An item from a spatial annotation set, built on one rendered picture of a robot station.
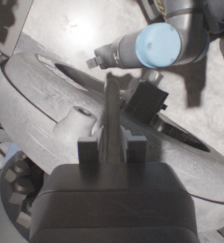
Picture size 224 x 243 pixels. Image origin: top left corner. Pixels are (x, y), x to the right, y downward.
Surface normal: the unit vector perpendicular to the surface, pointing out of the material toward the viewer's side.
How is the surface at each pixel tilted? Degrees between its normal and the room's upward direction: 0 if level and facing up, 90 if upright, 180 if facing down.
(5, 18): 0
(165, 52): 19
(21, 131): 33
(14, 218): 90
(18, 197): 11
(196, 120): 0
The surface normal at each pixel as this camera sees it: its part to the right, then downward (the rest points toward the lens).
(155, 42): 0.43, 0.23
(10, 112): -0.49, -0.07
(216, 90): 0.07, 0.29
